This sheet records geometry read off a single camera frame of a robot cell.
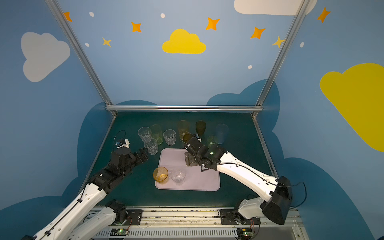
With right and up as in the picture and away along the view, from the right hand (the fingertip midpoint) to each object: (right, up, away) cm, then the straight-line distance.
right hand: (196, 155), depth 77 cm
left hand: (-27, +2, +1) cm, 27 cm away
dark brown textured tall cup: (+4, +15, +27) cm, 31 cm away
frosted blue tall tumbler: (+20, +12, +30) cm, 38 cm away
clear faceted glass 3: (-18, +8, +27) cm, 34 cm away
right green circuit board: (+24, -37, -6) cm, 44 cm away
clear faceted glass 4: (-10, -15, +11) cm, 21 cm away
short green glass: (+12, +6, +24) cm, 28 cm away
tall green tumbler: (-27, +11, +23) cm, 37 cm away
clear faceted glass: (-35, +10, +27) cm, 46 cm away
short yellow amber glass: (-21, -13, +11) cm, 27 cm away
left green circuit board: (-37, -36, -7) cm, 52 cm away
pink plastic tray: (-14, -6, +18) cm, 24 cm away
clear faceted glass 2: (-29, +2, +22) cm, 36 cm away
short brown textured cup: (-6, +8, +23) cm, 25 cm away
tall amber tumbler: (-8, +15, +24) cm, 29 cm away
